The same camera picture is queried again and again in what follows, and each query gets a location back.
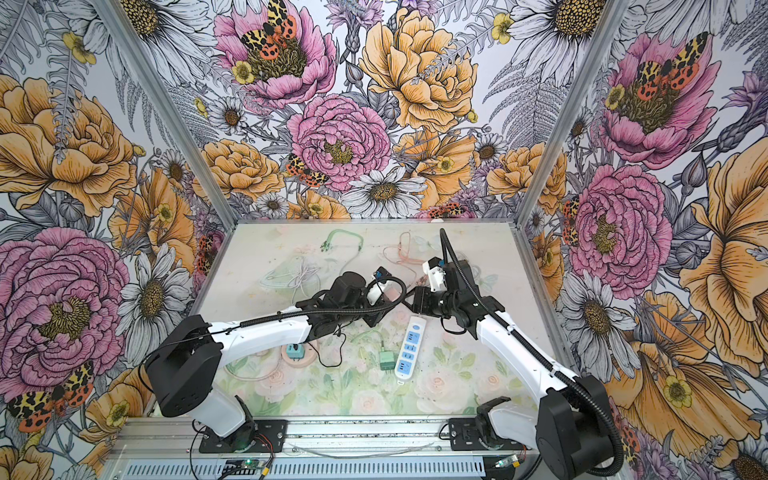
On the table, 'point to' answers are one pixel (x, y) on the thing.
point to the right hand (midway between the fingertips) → (408, 309)
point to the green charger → (387, 359)
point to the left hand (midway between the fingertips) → (386, 306)
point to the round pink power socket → (310, 355)
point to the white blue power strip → (410, 348)
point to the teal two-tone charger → (295, 351)
